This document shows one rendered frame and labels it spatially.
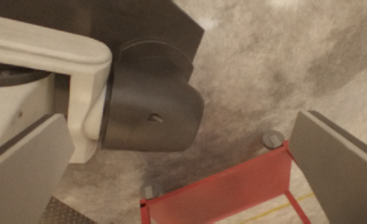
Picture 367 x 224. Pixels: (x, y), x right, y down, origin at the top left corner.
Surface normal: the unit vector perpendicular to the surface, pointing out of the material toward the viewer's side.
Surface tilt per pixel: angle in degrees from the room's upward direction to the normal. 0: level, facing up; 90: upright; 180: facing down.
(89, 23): 0
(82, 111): 24
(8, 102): 90
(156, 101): 49
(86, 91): 0
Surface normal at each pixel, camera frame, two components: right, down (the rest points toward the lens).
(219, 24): 0.24, 0.61
